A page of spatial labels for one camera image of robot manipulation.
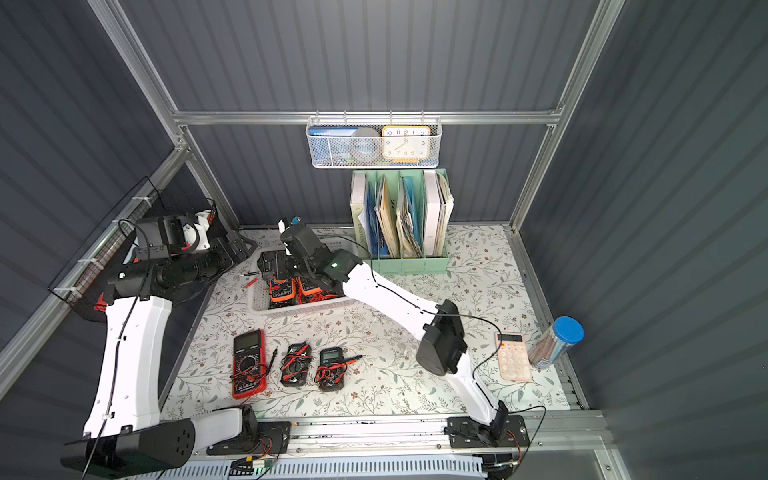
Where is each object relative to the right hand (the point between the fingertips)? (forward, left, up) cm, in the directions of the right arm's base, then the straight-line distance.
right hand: (280, 255), depth 75 cm
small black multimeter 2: (-19, -1, -25) cm, 32 cm away
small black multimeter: (-19, -12, -25) cm, 34 cm away
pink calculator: (-15, -64, -29) cm, 72 cm away
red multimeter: (-20, +11, -25) cm, 34 cm away
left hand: (-3, +7, +5) cm, 10 cm away
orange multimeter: (+3, +7, -22) cm, 23 cm away
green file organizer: (+21, -31, -8) cm, 38 cm away
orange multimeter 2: (+2, -1, -20) cm, 20 cm away
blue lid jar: (-17, -69, -11) cm, 71 cm away
